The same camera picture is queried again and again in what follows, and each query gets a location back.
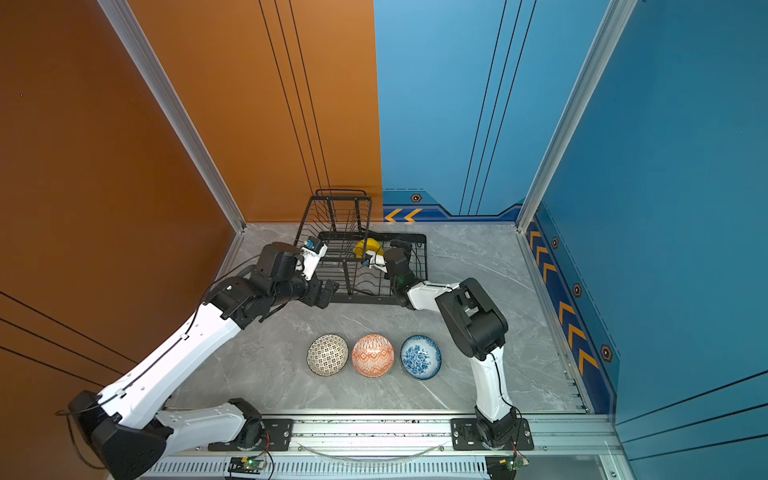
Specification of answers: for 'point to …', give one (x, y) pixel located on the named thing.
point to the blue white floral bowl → (421, 356)
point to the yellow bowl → (368, 244)
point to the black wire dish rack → (342, 217)
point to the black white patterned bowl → (327, 354)
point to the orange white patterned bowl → (373, 356)
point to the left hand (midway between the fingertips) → (324, 275)
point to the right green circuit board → (515, 461)
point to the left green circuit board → (246, 465)
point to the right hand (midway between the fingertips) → (399, 245)
